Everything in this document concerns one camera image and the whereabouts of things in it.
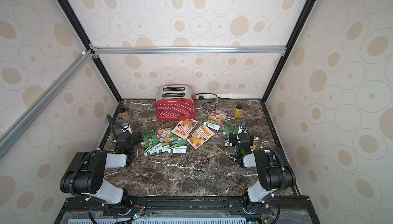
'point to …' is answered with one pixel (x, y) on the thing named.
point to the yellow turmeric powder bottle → (238, 110)
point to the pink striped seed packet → (184, 128)
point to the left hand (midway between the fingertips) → (134, 129)
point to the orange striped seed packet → (199, 136)
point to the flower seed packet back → (215, 119)
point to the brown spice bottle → (123, 115)
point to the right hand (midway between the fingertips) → (247, 132)
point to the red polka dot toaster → (175, 102)
